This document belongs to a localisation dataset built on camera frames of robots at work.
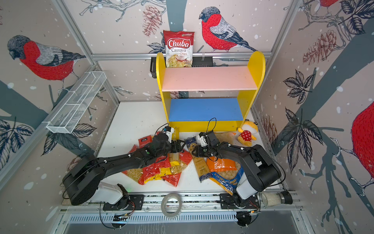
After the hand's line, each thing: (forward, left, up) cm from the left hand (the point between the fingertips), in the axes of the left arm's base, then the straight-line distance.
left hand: (182, 143), depth 82 cm
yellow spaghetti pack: (-10, +4, -5) cm, 12 cm away
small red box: (+5, +26, -7) cm, 27 cm away
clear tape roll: (-29, +9, -8) cm, 32 cm away
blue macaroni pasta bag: (-18, -25, -9) cm, 32 cm away
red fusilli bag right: (-17, +5, -9) cm, 20 cm away
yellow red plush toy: (+14, -44, -6) cm, 47 cm away
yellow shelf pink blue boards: (+20, -27, +2) cm, 33 cm away
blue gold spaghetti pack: (-9, -11, -9) cm, 16 cm away
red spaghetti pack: (-15, +18, -3) cm, 24 cm away
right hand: (-3, -7, -12) cm, 14 cm away
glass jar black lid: (-27, -48, -8) cm, 56 cm away
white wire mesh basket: (+8, +57, +18) cm, 60 cm away
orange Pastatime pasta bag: (-10, -20, -7) cm, 23 cm away
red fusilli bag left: (-14, +26, -8) cm, 31 cm away
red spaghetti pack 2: (-10, +10, -2) cm, 14 cm away
